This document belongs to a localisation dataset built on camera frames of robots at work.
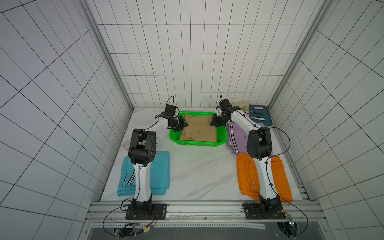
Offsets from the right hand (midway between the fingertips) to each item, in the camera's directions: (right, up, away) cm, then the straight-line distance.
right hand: (207, 123), depth 103 cm
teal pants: (-29, -30, -19) cm, 46 cm away
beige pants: (-6, -4, -5) cm, 9 cm away
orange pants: (+22, -32, -22) cm, 44 cm away
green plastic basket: (+9, -6, -8) cm, 14 cm away
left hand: (-14, -2, -3) cm, 15 cm away
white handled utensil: (+44, +3, +11) cm, 45 cm away
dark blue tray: (+44, +7, +13) cm, 46 cm away
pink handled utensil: (+43, +12, +16) cm, 47 cm away
